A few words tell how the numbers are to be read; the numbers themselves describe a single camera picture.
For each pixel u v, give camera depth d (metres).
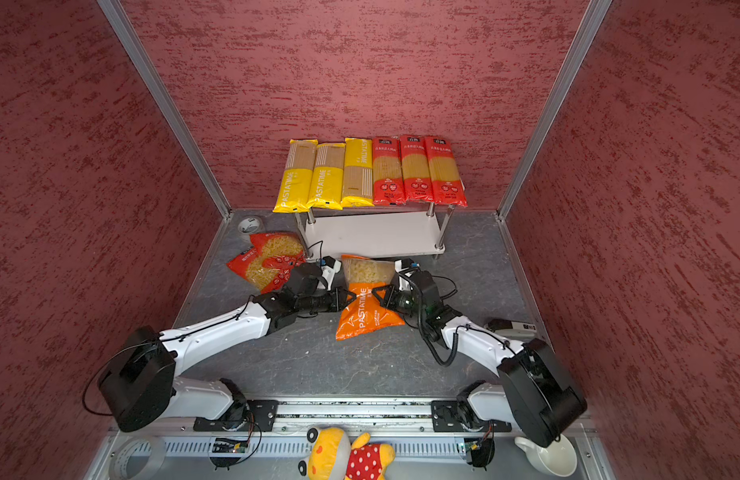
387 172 0.81
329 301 0.73
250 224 1.14
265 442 0.71
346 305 0.78
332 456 0.63
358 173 0.81
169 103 0.88
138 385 0.42
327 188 0.76
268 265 0.90
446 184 0.76
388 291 0.79
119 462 0.66
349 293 0.81
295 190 0.76
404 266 0.79
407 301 0.72
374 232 1.10
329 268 0.76
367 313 0.77
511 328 0.85
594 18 0.71
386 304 0.74
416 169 0.81
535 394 0.42
